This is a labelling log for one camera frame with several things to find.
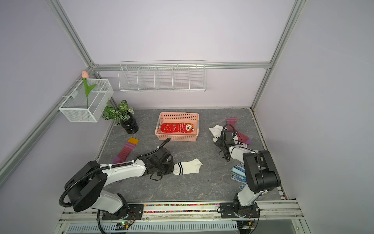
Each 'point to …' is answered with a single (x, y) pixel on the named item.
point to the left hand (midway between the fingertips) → (174, 170)
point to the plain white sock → (216, 130)
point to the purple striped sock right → (231, 125)
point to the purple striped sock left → (129, 147)
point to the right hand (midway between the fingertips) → (219, 140)
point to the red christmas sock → (177, 127)
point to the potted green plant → (122, 114)
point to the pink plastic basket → (193, 118)
